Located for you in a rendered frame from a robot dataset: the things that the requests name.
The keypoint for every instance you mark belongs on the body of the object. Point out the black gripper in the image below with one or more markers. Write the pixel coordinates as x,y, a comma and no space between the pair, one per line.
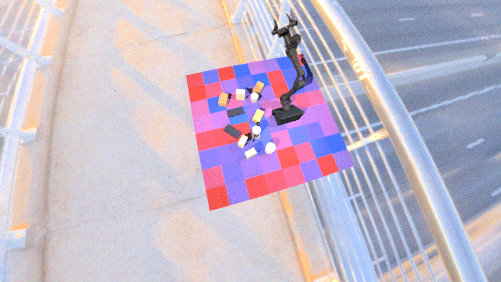
292,24

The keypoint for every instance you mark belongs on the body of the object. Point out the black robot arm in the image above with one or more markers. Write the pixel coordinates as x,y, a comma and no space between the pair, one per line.
291,52

